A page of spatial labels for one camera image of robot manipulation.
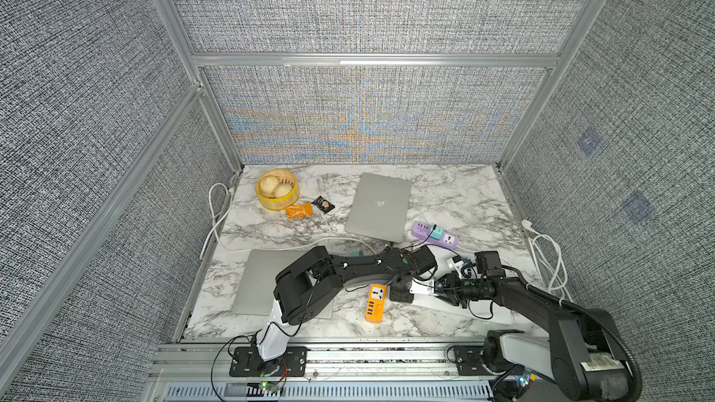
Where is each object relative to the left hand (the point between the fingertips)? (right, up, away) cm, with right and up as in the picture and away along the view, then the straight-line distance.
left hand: (410, 287), depth 86 cm
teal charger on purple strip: (+10, +16, +4) cm, 19 cm away
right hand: (+6, +2, -2) cm, 6 cm away
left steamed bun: (-50, +33, +20) cm, 63 cm away
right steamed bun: (-44, +30, +18) cm, 56 cm away
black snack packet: (-29, +25, +20) cm, 43 cm away
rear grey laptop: (-8, +23, +21) cm, 32 cm away
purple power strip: (+15, +13, +9) cm, 22 cm away
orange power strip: (-11, -3, -4) cm, 12 cm away
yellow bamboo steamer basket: (-47, +25, +18) cm, 56 cm away
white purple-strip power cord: (+50, +6, +9) cm, 52 cm away
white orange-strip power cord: (-59, +10, +10) cm, 61 cm away
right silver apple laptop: (+12, +8, 0) cm, 15 cm away
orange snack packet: (-37, +23, +19) cm, 47 cm away
